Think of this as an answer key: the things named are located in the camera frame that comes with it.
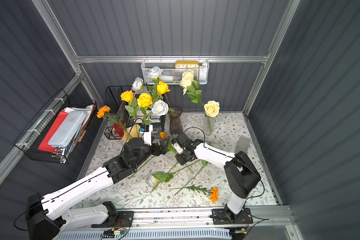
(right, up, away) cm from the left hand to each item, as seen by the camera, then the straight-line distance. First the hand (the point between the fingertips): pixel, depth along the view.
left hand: (162, 138), depth 70 cm
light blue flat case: (-44, +3, -3) cm, 45 cm away
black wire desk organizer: (-36, +17, +33) cm, 52 cm away
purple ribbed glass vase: (+5, +7, +28) cm, 30 cm away
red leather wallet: (-33, +3, +29) cm, 44 cm away
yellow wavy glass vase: (-20, +3, +15) cm, 25 cm away
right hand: (+10, -12, +19) cm, 24 cm away
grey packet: (+51, -7, +31) cm, 60 cm away
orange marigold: (+26, -28, +7) cm, 39 cm away
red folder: (-54, -3, -3) cm, 54 cm away
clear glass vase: (+28, +7, +31) cm, 43 cm away
